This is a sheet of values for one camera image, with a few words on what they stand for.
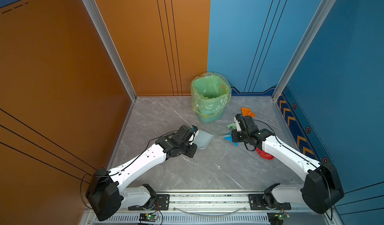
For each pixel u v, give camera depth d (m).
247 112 1.09
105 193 0.39
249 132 0.64
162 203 0.74
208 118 1.03
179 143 0.60
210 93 1.08
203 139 0.81
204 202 0.76
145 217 0.71
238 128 0.70
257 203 0.72
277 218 0.70
